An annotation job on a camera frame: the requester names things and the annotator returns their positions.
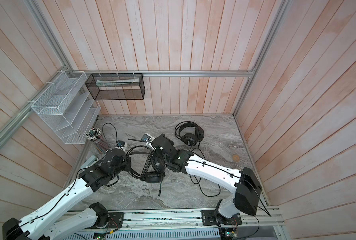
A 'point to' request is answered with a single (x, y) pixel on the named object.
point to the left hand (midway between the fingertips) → (129, 160)
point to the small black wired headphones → (190, 133)
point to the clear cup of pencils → (94, 135)
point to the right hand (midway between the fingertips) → (160, 139)
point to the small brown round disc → (235, 158)
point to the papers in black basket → (129, 82)
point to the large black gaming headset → (153, 169)
